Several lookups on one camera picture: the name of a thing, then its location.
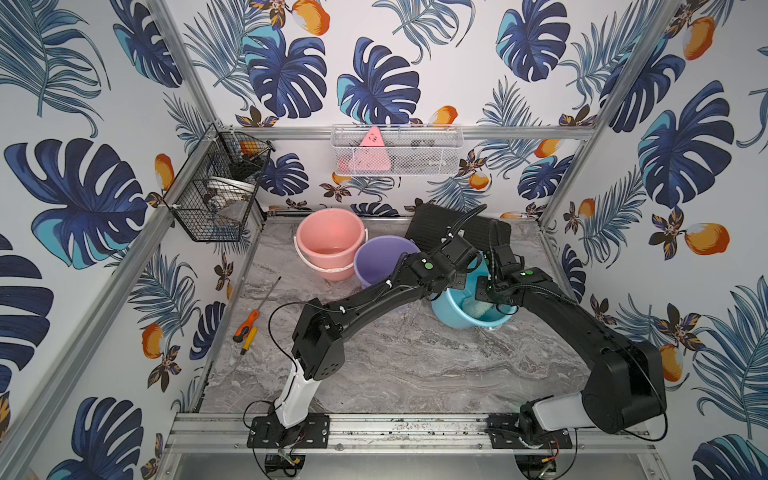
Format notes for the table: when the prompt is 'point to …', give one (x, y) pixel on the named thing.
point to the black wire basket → (212, 197)
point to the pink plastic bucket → (326, 241)
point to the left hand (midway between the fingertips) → (455, 282)
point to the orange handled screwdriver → (245, 328)
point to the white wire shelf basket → (389, 149)
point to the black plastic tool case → (427, 227)
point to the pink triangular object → (371, 155)
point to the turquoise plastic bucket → (461, 309)
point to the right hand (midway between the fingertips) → (486, 289)
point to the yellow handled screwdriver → (250, 340)
